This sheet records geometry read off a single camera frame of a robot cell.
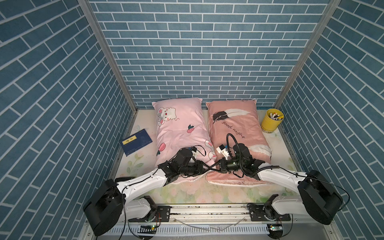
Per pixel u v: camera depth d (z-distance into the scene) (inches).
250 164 26.1
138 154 37.8
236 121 40.8
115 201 15.8
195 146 29.9
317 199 16.6
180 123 39.2
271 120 38.2
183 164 25.3
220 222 28.5
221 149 30.9
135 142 39.3
